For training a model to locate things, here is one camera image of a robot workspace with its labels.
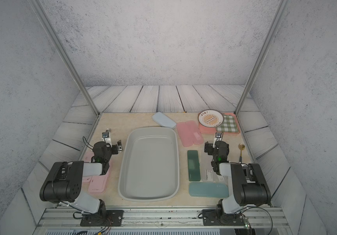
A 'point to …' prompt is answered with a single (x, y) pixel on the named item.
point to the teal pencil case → (209, 189)
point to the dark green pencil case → (194, 170)
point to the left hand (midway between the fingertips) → (114, 140)
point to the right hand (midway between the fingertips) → (217, 141)
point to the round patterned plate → (210, 118)
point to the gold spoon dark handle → (241, 146)
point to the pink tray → (203, 129)
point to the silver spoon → (107, 129)
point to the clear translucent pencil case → (210, 176)
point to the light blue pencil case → (164, 120)
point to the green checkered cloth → (229, 125)
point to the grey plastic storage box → (149, 169)
